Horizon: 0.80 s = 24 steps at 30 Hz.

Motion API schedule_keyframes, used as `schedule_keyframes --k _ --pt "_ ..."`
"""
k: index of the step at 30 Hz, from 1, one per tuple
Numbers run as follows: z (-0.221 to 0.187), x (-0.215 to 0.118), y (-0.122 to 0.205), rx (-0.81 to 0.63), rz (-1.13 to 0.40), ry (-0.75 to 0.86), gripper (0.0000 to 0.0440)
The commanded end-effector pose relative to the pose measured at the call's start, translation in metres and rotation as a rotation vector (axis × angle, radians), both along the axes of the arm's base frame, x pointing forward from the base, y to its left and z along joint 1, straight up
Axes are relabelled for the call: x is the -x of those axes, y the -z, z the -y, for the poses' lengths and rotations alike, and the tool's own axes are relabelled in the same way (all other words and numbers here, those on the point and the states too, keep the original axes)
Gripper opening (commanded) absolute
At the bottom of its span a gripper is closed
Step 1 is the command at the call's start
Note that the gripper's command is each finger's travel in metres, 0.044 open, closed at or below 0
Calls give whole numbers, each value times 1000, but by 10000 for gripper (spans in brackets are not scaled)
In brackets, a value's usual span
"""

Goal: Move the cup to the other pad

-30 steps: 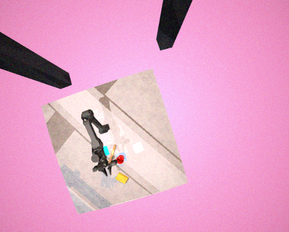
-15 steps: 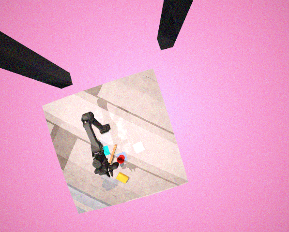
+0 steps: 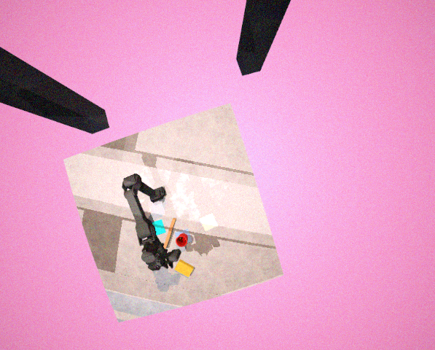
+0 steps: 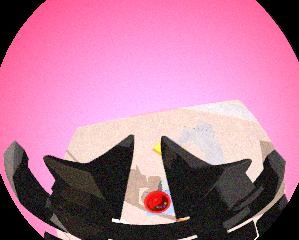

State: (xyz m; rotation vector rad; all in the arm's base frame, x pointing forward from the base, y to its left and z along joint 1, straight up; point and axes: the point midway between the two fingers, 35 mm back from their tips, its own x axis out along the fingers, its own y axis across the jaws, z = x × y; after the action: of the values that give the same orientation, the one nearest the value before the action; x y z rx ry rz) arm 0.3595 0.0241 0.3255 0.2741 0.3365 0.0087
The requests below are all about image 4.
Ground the yellow flat box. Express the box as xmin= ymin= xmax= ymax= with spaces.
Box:
xmin=154 ymin=143 xmax=161 ymax=156

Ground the red cup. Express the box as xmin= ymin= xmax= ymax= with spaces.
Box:
xmin=144 ymin=191 xmax=170 ymax=213

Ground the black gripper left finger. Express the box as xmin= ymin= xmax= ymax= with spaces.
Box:
xmin=44 ymin=135 xmax=134 ymax=220

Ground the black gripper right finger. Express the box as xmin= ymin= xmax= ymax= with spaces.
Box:
xmin=160 ymin=136 xmax=252 ymax=219

